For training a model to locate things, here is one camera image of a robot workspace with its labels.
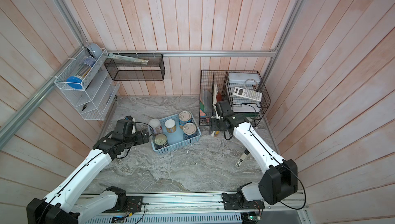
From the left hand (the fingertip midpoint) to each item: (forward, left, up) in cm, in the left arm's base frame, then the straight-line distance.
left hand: (141, 137), depth 81 cm
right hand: (+8, -41, +3) cm, 41 cm away
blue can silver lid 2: (+17, -22, -4) cm, 28 cm away
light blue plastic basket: (+7, -17, -14) cm, 23 cm away
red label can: (0, -10, -4) cm, 11 cm away
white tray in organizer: (+41, -62, +8) cm, 75 cm away
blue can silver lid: (+6, -26, -4) cm, 27 cm away
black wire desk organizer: (+42, -43, -1) cm, 60 cm away
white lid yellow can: (+13, -13, -8) cm, 20 cm away
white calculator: (+27, -62, +7) cm, 68 cm away
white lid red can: (+10, -6, -4) cm, 13 cm away
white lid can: (+3, -41, -1) cm, 41 cm away
